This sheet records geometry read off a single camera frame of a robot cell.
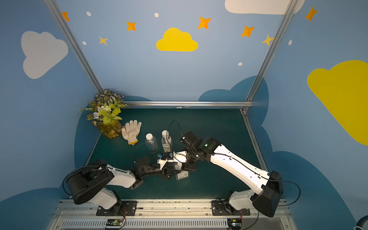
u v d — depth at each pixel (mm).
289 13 716
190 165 631
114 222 718
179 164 745
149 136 852
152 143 890
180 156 617
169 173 704
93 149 1015
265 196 376
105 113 857
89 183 448
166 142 957
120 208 680
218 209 736
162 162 704
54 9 697
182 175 806
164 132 824
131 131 1044
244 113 1264
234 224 721
